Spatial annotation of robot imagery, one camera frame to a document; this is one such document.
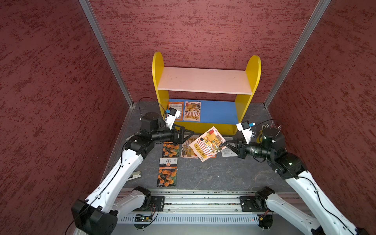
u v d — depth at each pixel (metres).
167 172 0.85
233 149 0.61
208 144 0.67
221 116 0.95
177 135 0.60
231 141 0.63
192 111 0.97
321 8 0.71
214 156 0.92
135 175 0.81
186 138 0.62
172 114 0.60
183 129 0.73
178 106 1.00
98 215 0.36
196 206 0.74
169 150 0.94
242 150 0.55
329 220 0.39
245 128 0.57
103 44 0.84
